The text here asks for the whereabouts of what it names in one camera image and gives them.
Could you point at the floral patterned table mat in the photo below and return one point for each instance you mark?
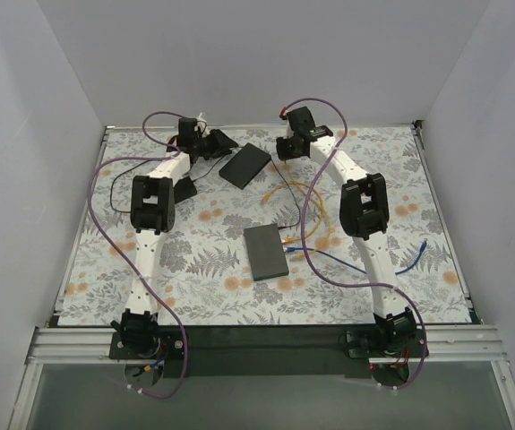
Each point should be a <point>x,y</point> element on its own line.
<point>205,276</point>

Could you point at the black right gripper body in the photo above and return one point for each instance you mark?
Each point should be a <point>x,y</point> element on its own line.
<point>287,148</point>

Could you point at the aluminium frame rail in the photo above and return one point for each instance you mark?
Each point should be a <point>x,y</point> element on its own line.
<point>446,343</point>

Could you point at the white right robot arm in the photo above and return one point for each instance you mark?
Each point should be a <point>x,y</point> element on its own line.
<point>364,216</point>

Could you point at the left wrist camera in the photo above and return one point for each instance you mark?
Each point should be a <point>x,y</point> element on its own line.
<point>190,130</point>

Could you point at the black power adapter brick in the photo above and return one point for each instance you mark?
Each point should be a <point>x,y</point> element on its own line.
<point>184,189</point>

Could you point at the black network switch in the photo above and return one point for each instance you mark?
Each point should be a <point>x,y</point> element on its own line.
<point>245,166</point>
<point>265,252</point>

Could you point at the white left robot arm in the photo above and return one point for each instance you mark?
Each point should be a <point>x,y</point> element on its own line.
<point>152,215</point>

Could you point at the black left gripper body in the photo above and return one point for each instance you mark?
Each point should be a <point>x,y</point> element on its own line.
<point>212,144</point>

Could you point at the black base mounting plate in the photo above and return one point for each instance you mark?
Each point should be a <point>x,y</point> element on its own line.
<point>268,350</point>

